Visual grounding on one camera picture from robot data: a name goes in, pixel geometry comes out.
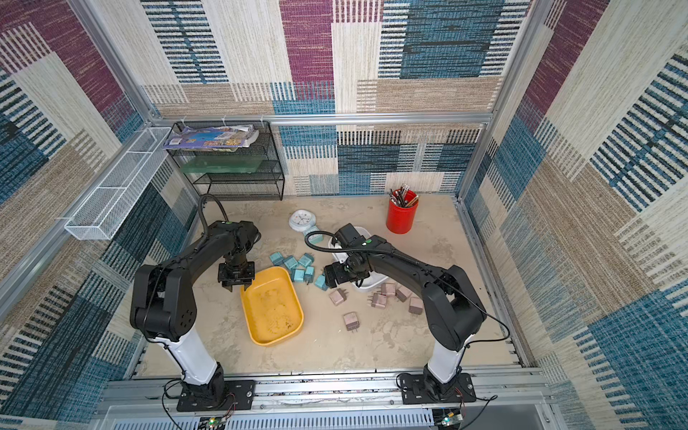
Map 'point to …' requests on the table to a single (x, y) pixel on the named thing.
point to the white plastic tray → (341, 254)
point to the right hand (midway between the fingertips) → (343, 281)
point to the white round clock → (302, 219)
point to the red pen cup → (400, 210)
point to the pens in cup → (403, 196)
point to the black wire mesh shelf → (230, 158)
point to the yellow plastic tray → (272, 306)
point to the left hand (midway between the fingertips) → (242, 287)
